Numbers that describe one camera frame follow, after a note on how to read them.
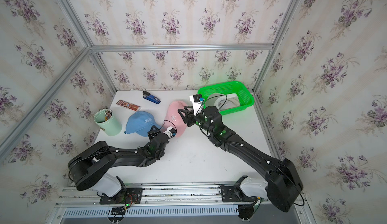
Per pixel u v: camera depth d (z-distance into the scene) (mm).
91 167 444
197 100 613
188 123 636
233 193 658
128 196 720
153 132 770
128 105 1103
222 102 1096
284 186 395
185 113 648
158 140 662
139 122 864
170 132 800
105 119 884
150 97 1116
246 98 1077
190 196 748
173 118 952
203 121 628
